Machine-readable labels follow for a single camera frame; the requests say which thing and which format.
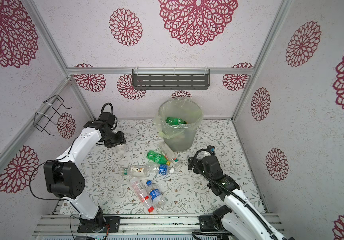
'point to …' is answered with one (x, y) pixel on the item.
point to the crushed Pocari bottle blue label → (162, 169)
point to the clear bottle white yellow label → (134, 171)
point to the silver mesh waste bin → (180, 138)
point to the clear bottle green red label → (173, 160)
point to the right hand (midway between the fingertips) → (196, 158)
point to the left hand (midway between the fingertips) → (121, 145)
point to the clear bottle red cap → (141, 193)
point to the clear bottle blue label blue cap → (156, 195)
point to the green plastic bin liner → (184, 109)
